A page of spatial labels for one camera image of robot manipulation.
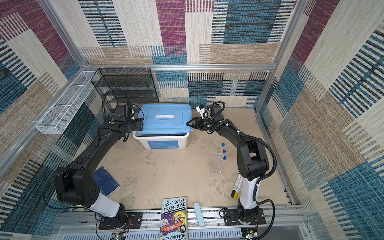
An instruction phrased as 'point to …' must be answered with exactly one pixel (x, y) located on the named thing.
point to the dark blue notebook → (106, 183)
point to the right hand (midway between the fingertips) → (189, 126)
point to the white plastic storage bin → (161, 141)
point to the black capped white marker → (235, 186)
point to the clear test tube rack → (216, 169)
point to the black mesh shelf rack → (125, 85)
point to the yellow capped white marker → (237, 190)
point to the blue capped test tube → (224, 158)
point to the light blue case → (199, 214)
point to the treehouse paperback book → (173, 224)
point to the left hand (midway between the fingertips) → (135, 120)
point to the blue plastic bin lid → (165, 118)
